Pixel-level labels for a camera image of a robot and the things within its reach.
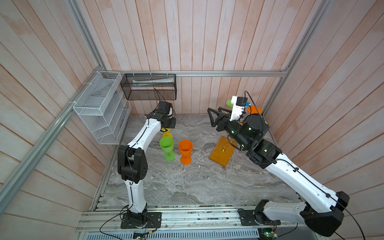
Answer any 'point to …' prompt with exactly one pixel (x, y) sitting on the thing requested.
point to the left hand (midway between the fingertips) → (171, 124)
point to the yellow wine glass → (167, 134)
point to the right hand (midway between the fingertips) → (212, 109)
